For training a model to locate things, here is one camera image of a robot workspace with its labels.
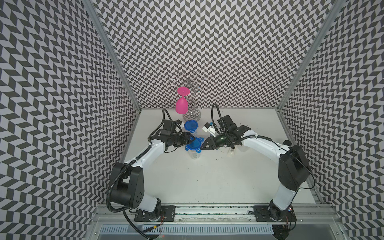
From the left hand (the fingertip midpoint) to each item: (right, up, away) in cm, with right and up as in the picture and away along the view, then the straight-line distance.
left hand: (191, 140), depth 86 cm
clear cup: (+1, -9, +2) cm, 9 cm away
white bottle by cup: (+25, -8, +8) cm, 27 cm away
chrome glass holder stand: (0, +39, +21) cm, 44 cm away
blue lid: (-1, +8, +9) cm, 13 cm away
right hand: (+7, -4, -7) cm, 11 cm away
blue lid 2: (+2, -3, -1) cm, 4 cm away
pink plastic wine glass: (-6, +21, +3) cm, 22 cm away
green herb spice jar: (+57, -2, +1) cm, 57 cm away
